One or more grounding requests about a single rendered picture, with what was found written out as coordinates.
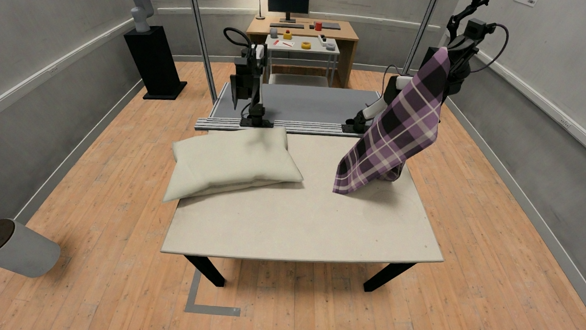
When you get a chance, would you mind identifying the beige pillow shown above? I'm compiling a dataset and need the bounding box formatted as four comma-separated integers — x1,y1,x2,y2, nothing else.
161,127,304,204

